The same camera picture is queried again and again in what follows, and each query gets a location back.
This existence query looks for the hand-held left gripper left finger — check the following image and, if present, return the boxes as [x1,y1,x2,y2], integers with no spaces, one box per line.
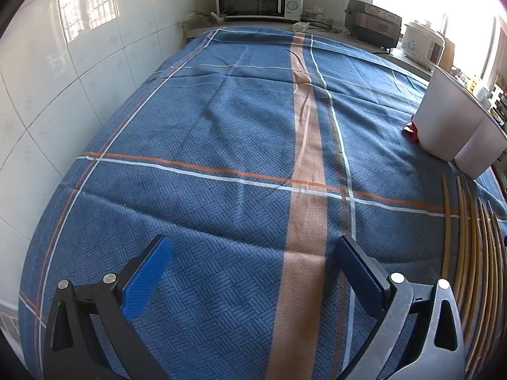
[43,234,175,380]

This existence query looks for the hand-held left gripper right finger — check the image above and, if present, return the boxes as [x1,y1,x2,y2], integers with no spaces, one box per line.
[335,234,466,380]

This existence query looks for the row of wooden chopsticks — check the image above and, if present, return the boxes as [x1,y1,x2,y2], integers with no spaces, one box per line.
[440,174,507,380]

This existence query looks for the white plastic utensil holder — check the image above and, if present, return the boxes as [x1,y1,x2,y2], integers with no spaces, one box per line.
[416,64,507,179]

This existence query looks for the blue plaid tablecloth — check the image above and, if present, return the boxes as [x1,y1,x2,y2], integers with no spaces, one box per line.
[18,26,507,380]

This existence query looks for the red cloth piece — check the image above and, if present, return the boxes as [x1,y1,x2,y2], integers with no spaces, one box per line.
[402,115,420,143]

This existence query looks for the white rice cooker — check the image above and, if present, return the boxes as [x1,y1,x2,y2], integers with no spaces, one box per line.
[401,19,447,73]

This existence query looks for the wooden cutting board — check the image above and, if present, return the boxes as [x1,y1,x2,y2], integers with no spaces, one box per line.
[438,35,457,70]

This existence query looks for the dark rice cooker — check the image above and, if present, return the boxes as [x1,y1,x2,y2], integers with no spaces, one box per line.
[344,0,403,50]

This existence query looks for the garlic bulbs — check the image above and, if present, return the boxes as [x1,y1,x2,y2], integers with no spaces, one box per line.
[193,9,227,23]

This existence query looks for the white microwave oven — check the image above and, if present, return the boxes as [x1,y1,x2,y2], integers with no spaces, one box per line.
[215,0,305,21]

